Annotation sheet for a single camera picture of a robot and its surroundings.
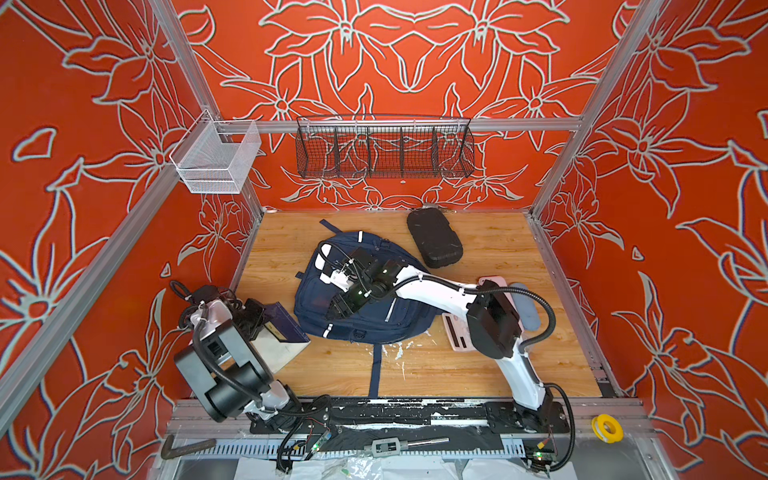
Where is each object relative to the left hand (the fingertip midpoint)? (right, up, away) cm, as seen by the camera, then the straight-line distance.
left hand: (267, 315), depth 86 cm
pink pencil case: (+73, +9, +11) cm, 74 cm away
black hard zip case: (+53, +22, +17) cm, 60 cm away
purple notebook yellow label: (+4, -4, +2) cm, 6 cm away
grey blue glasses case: (+79, +1, +5) cm, 79 cm away
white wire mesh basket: (-20, +49, +7) cm, 53 cm away
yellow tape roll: (+87, -23, -15) cm, 91 cm away
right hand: (+19, +2, -7) cm, 20 cm away
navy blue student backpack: (+33, -1, 0) cm, 33 cm away
